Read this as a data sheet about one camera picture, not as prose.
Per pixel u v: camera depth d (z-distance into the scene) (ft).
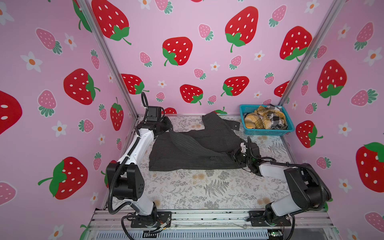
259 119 3.47
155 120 2.17
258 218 2.40
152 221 2.21
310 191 1.48
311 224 2.40
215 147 3.44
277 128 3.31
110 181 1.49
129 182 1.48
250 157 2.36
